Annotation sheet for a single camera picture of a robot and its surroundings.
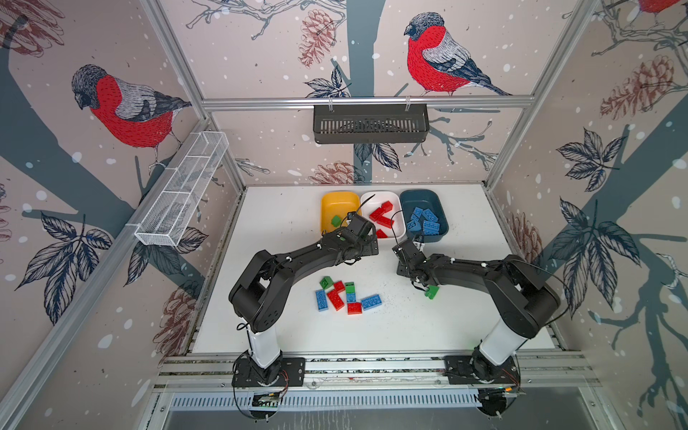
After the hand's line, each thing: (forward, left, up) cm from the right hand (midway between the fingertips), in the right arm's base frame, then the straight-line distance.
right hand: (404, 268), depth 95 cm
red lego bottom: (-16, +17, +3) cm, 24 cm away
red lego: (+20, +6, +2) cm, 21 cm away
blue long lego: (+25, -7, +2) cm, 26 cm away
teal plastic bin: (+30, -11, +5) cm, 32 cm away
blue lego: (+23, -12, +3) cm, 26 cm away
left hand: (+3, +14, +10) cm, 17 cm away
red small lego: (-9, +23, +2) cm, 25 cm away
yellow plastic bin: (+25, +27, +4) cm, 38 cm away
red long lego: (+23, +10, +2) cm, 25 cm away
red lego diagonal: (-14, +23, +3) cm, 27 cm away
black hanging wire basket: (+49, +13, +30) cm, 59 cm away
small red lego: (+13, +9, +3) cm, 16 cm away
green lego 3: (-9, +19, +2) cm, 21 cm away
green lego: (-10, -8, +3) cm, 13 cm away
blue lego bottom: (-13, +12, 0) cm, 18 cm away
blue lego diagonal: (+19, -11, +3) cm, 22 cm away
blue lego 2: (+16, -12, +2) cm, 20 cm away
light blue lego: (+17, -5, +4) cm, 18 cm away
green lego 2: (-8, +27, +3) cm, 29 cm away
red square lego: (+27, +5, +4) cm, 28 cm away
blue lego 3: (-13, +29, +1) cm, 32 cm away
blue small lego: (-12, +19, +1) cm, 23 cm away
